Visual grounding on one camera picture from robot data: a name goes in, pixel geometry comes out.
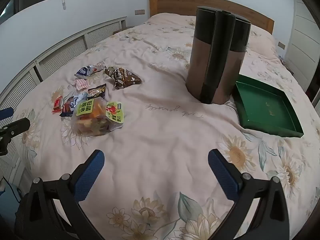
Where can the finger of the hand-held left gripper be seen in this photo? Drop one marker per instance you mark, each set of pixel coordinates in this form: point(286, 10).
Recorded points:
point(6, 112)
point(17, 126)

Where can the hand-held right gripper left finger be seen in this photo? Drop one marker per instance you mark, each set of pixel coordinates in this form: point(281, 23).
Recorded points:
point(91, 172)

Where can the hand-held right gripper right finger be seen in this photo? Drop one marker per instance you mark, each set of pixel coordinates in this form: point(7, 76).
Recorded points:
point(222, 172)

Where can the pink striped snack packet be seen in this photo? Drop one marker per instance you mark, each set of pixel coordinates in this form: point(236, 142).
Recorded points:
point(81, 83)

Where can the brown snack packet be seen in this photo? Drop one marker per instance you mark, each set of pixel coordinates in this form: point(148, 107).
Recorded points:
point(123, 78)

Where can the brown and black cylindrical canister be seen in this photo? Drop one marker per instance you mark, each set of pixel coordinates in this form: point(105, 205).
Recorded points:
point(197, 62)

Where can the small red candy packet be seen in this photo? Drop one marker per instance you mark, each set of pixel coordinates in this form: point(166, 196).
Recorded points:
point(57, 103)

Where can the clear bag with green label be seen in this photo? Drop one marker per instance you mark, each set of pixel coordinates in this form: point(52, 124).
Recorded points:
point(92, 122)

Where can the light blue cloth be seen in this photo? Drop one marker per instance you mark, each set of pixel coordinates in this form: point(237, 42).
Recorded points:
point(7, 202)

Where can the blue white red snack packet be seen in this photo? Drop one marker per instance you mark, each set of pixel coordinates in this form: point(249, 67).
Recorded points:
point(71, 105)

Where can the floral pink blanket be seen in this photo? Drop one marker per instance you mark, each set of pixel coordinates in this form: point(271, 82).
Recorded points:
point(162, 130)

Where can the green square tray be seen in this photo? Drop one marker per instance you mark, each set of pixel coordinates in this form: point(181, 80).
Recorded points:
point(265, 105)

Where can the black and gold snack packet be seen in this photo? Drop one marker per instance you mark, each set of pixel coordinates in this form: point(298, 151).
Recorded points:
point(97, 91)

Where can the white louvered radiator cover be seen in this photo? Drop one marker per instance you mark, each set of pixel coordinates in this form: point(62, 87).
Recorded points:
point(62, 52)

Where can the blue and white snack packet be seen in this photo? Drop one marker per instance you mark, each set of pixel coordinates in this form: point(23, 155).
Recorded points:
point(83, 72)

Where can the white wardrobe door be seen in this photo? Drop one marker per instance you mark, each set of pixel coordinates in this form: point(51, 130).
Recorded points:
point(302, 30)

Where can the wooden headboard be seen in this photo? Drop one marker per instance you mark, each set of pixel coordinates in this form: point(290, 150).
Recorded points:
point(175, 3)

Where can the beige wall socket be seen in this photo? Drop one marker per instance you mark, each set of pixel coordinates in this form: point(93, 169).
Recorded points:
point(281, 45)
point(139, 11)

